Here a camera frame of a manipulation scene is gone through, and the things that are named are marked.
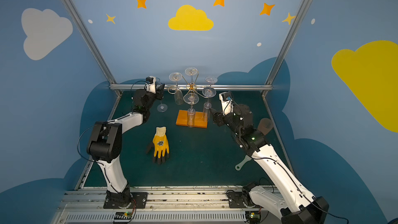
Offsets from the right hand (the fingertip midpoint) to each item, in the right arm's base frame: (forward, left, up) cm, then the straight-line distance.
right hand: (221, 104), depth 72 cm
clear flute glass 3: (+7, +7, 0) cm, 10 cm away
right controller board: (-40, -18, -36) cm, 57 cm away
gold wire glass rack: (+16, +25, -31) cm, 43 cm away
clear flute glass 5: (+23, +17, +1) cm, 28 cm away
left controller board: (-44, +45, -35) cm, 72 cm away
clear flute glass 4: (+17, +25, -13) cm, 33 cm away
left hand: (+21, +36, -6) cm, 42 cm away
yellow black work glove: (-11, +34, -30) cm, 46 cm away
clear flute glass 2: (+2, +14, +1) cm, 15 cm away
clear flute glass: (+17, +37, -26) cm, 49 cm away
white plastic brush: (-17, -13, -33) cm, 39 cm away
